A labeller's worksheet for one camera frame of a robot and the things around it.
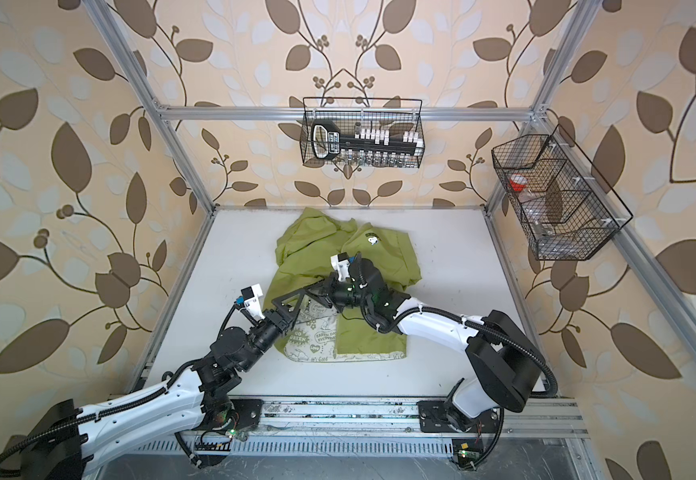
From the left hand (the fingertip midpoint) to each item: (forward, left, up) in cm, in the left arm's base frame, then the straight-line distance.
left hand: (305, 297), depth 70 cm
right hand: (+2, +2, -2) cm, 3 cm away
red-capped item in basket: (+31, -55, +11) cm, 64 cm away
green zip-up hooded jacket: (+23, +7, -17) cm, 30 cm away
